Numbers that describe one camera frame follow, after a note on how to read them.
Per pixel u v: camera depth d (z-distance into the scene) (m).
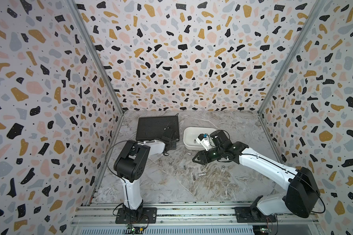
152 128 1.10
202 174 0.88
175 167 0.90
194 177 0.86
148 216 0.73
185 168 0.90
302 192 0.42
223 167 0.90
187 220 0.73
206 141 0.73
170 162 0.90
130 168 0.51
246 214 0.73
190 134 1.04
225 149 0.62
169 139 0.80
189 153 0.95
